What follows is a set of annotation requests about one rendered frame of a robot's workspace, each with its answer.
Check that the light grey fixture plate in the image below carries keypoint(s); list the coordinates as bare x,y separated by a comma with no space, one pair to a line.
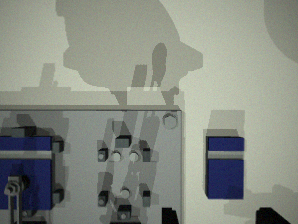
82,177

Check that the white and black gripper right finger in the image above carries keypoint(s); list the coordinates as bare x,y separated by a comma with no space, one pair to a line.
266,215

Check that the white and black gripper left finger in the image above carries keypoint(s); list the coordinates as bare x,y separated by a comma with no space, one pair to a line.
169,216

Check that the blue rectangular block with slot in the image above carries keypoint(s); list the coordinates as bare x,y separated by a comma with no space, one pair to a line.
30,156
224,167

